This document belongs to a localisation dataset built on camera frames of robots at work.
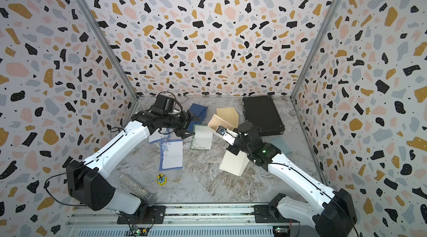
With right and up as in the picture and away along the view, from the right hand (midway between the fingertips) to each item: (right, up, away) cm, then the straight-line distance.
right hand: (226, 135), depth 77 cm
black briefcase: (+24, +11, +33) cm, 42 cm away
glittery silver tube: (-34, -28, -3) cm, 44 cm away
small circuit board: (-38, -40, -7) cm, 55 cm away
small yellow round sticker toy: (-32, -23, +6) cm, 40 cm away
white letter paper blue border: (-30, -13, +15) cm, 36 cm away
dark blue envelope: (-18, +11, +36) cm, 42 cm away
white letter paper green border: (-14, -6, +23) cm, 27 cm away
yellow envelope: (+2, +9, +33) cm, 34 cm away
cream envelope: (+5, -18, +13) cm, 22 cm away
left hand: (-11, +5, -2) cm, 13 cm away
